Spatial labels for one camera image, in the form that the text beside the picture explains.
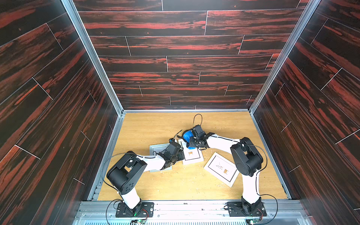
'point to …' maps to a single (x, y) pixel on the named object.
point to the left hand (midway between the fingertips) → (184, 154)
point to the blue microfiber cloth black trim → (186, 134)
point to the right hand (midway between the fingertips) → (193, 141)
